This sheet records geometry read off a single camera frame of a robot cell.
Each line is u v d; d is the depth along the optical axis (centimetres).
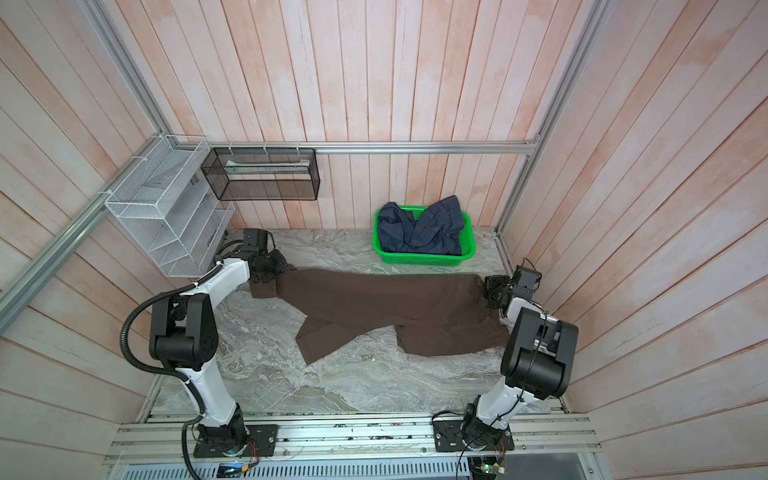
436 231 110
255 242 77
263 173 105
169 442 76
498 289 86
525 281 74
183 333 51
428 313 93
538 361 48
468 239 108
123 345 44
